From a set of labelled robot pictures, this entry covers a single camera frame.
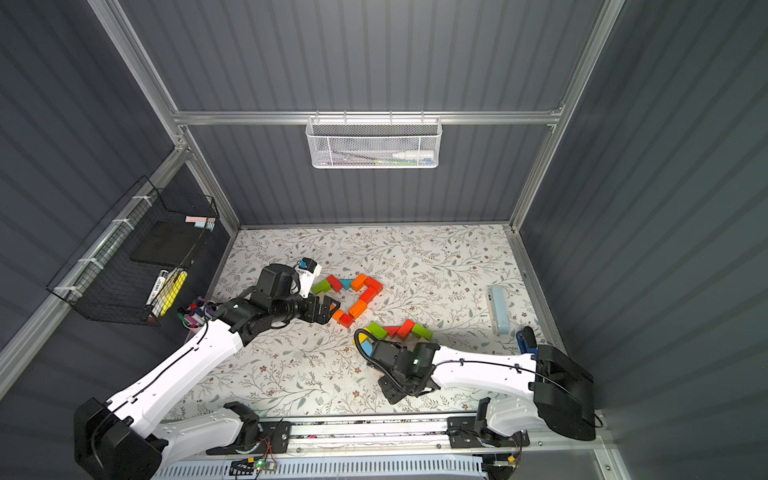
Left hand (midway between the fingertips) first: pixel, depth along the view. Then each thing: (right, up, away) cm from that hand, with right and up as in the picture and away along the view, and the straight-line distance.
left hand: (324, 300), depth 77 cm
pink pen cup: (-37, -5, +5) cm, 37 cm away
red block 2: (+22, -11, +13) cm, 28 cm away
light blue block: (+11, -15, +10) cm, 21 cm away
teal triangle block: (+2, +2, +23) cm, 24 cm away
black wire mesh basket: (-47, +7, -9) cm, 48 cm away
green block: (+26, -12, +13) cm, 32 cm away
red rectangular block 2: (+10, -1, +21) cm, 24 cm away
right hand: (+18, -23, 0) cm, 29 cm away
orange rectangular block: (+7, +2, +24) cm, 25 cm away
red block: (-2, +2, +24) cm, 24 cm away
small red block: (+3, -9, +16) cm, 19 cm away
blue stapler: (+57, -13, +8) cm, 59 cm away
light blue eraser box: (+51, -5, +14) cm, 53 cm away
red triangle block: (+18, -11, +12) cm, 24 cm away
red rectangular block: (+12, +2, +25) cm, 27 cm away
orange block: (+7, -6, +17) cm, 19 cm away
